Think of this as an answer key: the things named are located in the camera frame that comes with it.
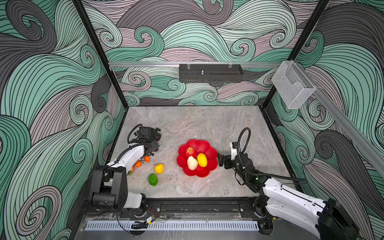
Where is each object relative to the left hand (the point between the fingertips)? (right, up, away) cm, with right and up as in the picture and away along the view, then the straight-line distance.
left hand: (151, 145), depth 90 cm
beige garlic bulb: (+25, -9, -7) cm, 28 cm away
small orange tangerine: (-7, -11, -3) cm, 13 cm away
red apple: (+25, -3, -3) cm, 25 cm away
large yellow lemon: (+31, -8, -5) cm, 33 cm away
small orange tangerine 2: (-2, -7, -2) cm, 8 cm away
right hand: (+44, -3, -7) cm, 45 cm away
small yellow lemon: (+6, -12, -7) cm, 15 cm away
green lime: (+4, -16, -11) cm, 20 cm away
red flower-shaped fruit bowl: (+32, -1, +5) cm, 32 cm away
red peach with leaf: (-9, -12, -7) cm, 17 cm away
